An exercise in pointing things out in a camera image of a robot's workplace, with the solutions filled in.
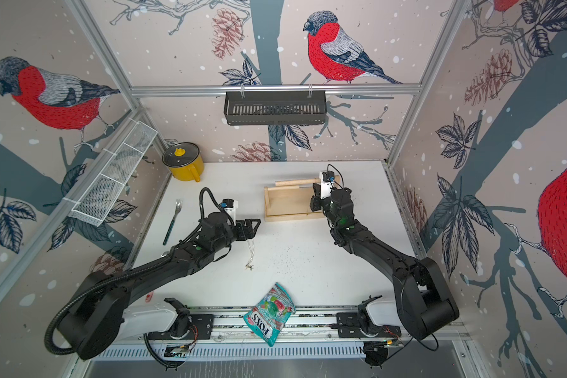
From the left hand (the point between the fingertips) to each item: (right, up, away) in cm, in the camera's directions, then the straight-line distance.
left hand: (257, 218), depth 84 cm
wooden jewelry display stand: (+12, +5, +24) cm, 27 cm away
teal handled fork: (-39, +2, +20) cm, 44 cm away
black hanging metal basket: (+5, +47, +22) cm, 52 cm away
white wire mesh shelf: (-56, +5, -4) cm, 56 cm away
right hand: (+22, +13, +1) cm, 25 cm away
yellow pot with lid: (-37, +23, +23) cm, 49 cm away
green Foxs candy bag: (+5, -29, -11) cm, 32 cm away
